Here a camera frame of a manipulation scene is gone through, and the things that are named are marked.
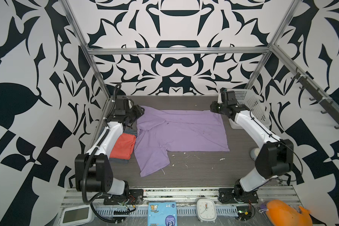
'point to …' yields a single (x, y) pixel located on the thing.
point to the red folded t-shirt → (123, 147)
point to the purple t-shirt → (158, 132)
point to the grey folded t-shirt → (132, 131)
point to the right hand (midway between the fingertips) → (214, 104)
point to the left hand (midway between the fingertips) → (143, 108)
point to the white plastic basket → (248, 98)
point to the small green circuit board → (243, 213)
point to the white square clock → (206, 210)
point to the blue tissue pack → (162, 213)
